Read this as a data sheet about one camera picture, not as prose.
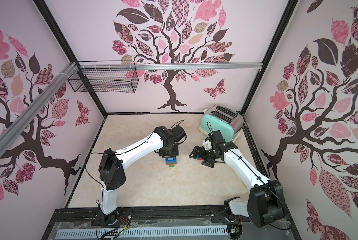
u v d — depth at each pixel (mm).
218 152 594
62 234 696
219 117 939
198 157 731
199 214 756
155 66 928
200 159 970
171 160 830
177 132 685
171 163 885
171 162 876
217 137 670
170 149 685
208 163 733
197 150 741
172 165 906
